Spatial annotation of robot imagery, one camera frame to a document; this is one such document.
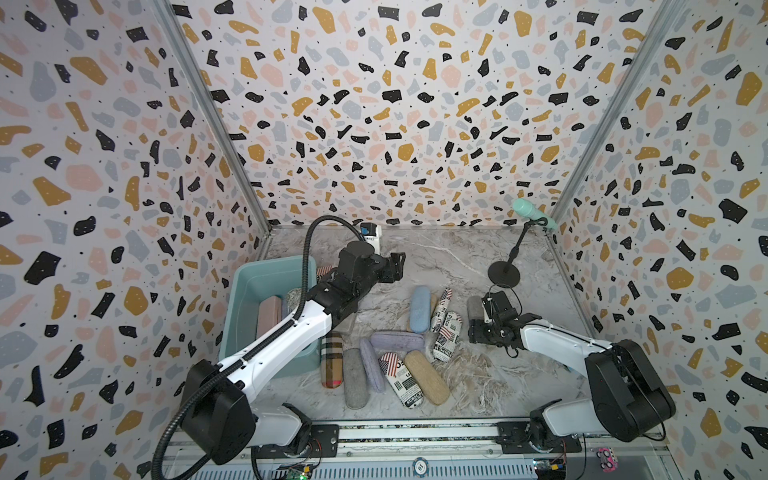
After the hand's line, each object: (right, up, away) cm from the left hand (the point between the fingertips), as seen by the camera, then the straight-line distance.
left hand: (401, 253), depth 77 cm
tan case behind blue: (+11, -15, +20) cm, 27 cm away
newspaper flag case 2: (+14, -25, +13) cm, 32 cm away
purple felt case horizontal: (-1, -25, +9) cm, 27 cm away
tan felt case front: (+10, -37, +3) cm, 39 cm away
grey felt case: (+24, -17, +20) cm, 35 cm away
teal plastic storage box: (-42, -13, +13) cm, 46 cm away
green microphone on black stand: (+37, -7, +30) cm, 48 cm away
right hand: (+26, -24, +15) cm, 39 cm away
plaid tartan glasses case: (-20, -30, +6) cm, 36 cm away
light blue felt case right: (+6, -17, +15) cm, 23 cm away
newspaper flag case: (+12, -18, +15) cm, 26 cm away
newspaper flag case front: (0, -34, +3) cm, 34 cm away
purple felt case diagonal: (-8, -31, +5) cm, 32 cm away
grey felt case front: (-12, -34, +3) cm, 36 cm away
